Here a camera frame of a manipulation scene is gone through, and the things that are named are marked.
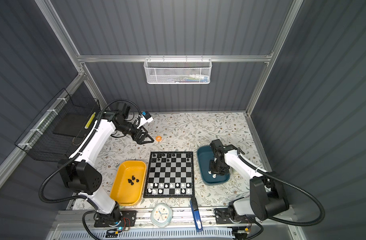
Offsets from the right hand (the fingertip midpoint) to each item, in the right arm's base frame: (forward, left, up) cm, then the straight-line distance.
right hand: (216, 173), depth 85 cm
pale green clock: (-21, +29, 0) cm, 36 cm away
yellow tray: (-5, +51, -2) cm, 51 cm away
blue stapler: (-21, +12, 0) cm, 24 cm away
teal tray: (+12, +5, 0) cm, 13 cm away
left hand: (+13, +37, +19) cm, 44 cm away
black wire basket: (+9, +80, +28) cm, 85 cm away
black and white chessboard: (0, +27, -1) cm, 27 cm away
